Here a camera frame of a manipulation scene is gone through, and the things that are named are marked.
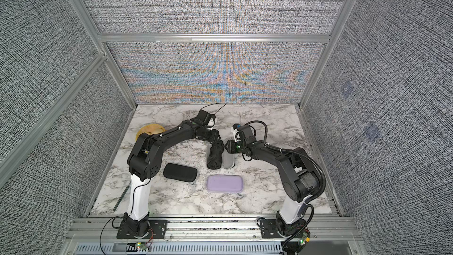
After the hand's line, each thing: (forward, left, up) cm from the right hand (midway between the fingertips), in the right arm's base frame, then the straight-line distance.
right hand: (228, 140), depth 93 cm
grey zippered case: (-14, +25, -8) cm, 29 cm away
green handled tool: (-27, +50, -6) cm, 57 cm away
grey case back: (-8, 0, -6) cm, 10 cm away
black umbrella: (-9, +7, -2) cm, 11 cm away
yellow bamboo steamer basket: (+12, +45, -6) cm, 47 cm away
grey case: (-21, -3, -4) cm, 22 cm away
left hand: (+5, +5, -2) cm, 7 cm away
